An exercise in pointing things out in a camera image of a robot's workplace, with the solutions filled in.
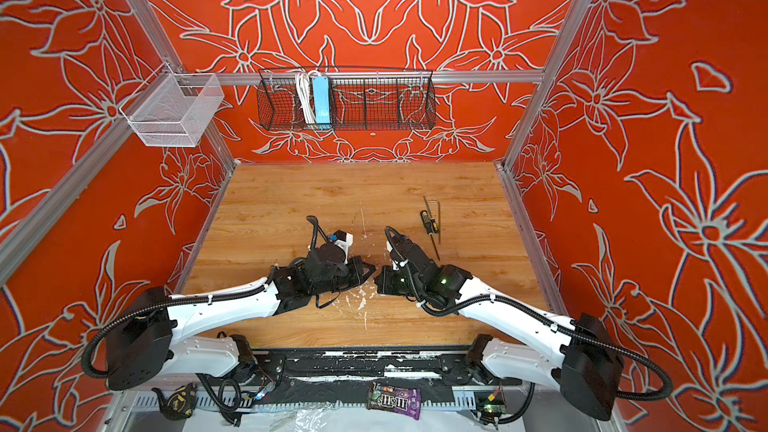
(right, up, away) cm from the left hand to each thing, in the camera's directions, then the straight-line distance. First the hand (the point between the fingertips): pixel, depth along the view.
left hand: (380, 268), depth 76 cm
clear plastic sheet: (-15, -32, -9) cm, 36 cm away
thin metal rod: (+20, +9, +25) cm, 33 cm away
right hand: (-3, -3, -1) cm, 4 cm away
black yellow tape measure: (-46, -29, -9) cm, 55 cm away
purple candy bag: (+6, -29, -8) cm, 30 cm away
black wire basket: (-6, +51, +22) cm, 56 cm away
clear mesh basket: (-65, +46, +16) cm, 81 cm away
